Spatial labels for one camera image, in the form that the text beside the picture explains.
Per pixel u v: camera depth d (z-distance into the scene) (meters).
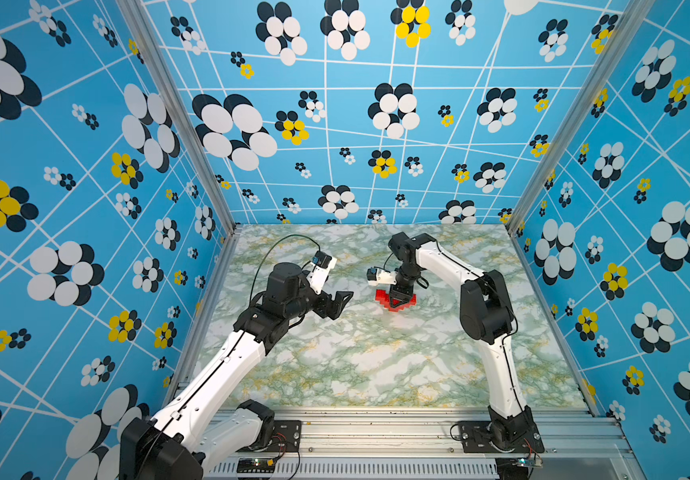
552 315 0.99
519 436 0.67
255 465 0.72
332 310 0.67
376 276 0.87
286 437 0.73
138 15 0.69
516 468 0.68
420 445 0.73
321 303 0.66
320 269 0.64
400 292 0.86
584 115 0.85
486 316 0.58
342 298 0.67
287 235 0.58
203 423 0.43
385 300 0.91
